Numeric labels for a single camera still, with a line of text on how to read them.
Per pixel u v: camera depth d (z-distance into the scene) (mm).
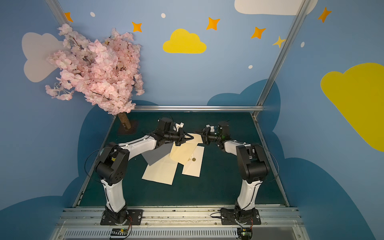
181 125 885
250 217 688
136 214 755
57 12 702
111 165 507
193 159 957
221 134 785
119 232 727
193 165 936
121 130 1105
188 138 853
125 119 1038
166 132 776
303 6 691
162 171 913
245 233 731
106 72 724
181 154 984
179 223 735
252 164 521
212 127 911
